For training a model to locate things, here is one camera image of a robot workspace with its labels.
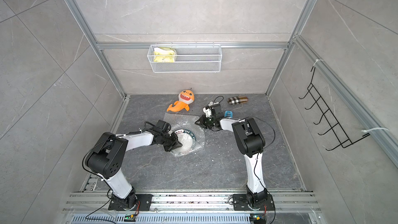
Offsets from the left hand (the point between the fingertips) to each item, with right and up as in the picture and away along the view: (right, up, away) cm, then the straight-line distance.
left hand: (184, 142), depth 92 cm
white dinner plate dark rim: (+2, +2, +1) cm, 3 cm away
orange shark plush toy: (-1, +28, +15) cm, 32 cm away
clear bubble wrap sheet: (-4, +12, +9) cm, 15 cm away
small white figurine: (+18, +24, +21) cm, 37 cm away
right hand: (+7, +11, +7) cm, 14 cm away
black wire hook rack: (+66, +8, -35) cm, 75 cm away
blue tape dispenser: (+29, +17, +12) cm, 36 cm away
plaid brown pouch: (+37, +26, +21) cm, 50 cm away
